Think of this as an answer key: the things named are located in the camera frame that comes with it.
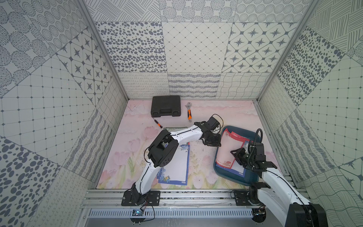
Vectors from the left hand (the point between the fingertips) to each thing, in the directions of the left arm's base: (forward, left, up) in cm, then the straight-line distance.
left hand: (227, 149), depth 84 cm
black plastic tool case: (+40, +46, -4) cm, 61 cm away
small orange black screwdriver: (+23, +47, -6) cm, 53 cm away
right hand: (-1, -4, -5) cm, 6 cm away
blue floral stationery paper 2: (-11, +30, -9) cm, 34 cm away
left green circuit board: (-31, +49, -10) cm, 59 cm away
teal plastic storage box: (-15, -12, -6) cm, 20 cm away
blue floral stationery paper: (-9, -6, -8) cm, 13 cm away
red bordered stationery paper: (+8, -4, -5) cm, 10 cm away
